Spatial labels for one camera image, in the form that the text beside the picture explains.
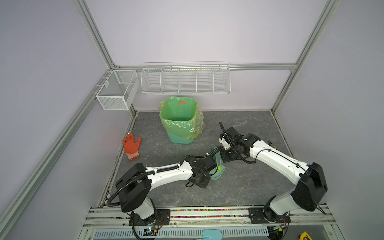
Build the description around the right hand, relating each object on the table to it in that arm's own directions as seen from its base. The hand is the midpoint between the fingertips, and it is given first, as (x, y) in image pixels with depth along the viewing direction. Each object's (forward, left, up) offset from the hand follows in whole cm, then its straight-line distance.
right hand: (223, 158), depth 81 cm
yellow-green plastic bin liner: (+18, +12, +8) cm, 23 cm away
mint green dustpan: (-3, +4, +8) cm, 10 cm away
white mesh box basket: (+46, +69, +12) cm, 84 cm away
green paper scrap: (-1, +1, -11) cm, 11 cm away
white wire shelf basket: (+57, +23, +14) cm, 63 cm away
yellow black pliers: (+18, -35, -12) cm, 41 cm away
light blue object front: (-33, +7, -11) cm, 35 cm away
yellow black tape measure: (-33, -35, -11) cm, 50 cm away
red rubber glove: (+15, +61, -13) cm, 64 cm away
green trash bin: (+34, +28, -2) cm, 44 cm away
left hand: (-12, +12, -7) cm, 18 cm away
